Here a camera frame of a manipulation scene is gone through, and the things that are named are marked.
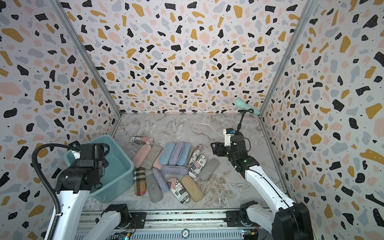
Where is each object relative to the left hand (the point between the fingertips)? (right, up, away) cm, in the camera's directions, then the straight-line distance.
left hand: (96, 161), depth 66 cm
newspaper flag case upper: (+43, -1, +26) cm, 50 cm away
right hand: (+56, +6, +15) cm, 59 cm away
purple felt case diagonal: (+25, -13, +16) cm, 32 cm away
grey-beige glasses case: (+16, -3, +26) cm, 31 cm away
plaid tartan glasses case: (+13, -15, +16) cm, 26 cm away
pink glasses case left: (+8, -2, +28) cm, 30 cm away
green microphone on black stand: (+72, +26, +17) cm, 78 cm away
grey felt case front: (+22, -19, +13) cm, 32 cm away
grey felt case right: (+51, -10, +21) cm, 56 cm away
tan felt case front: (+41, -18, +15) cm, 48 cm away
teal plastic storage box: (+7, -8, +4) cm, 11 cm away
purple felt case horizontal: (+31, -9, +19) cm, 38 cm away
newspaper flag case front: (+34, -18, +15) cm, 41 cm away
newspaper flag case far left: (+7, +6, +34) cm, 35 cm away
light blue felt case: (+25, -1, +26) cm, 36 cm away
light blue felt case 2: (+37, -1, +24) cm, 44 cm away
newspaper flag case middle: (+44, -8, +23) cm, 51 cm away
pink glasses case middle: (+20, -7, +24) cm, 32 cm away
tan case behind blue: (+40, 0, +30) cm, 50 cm away
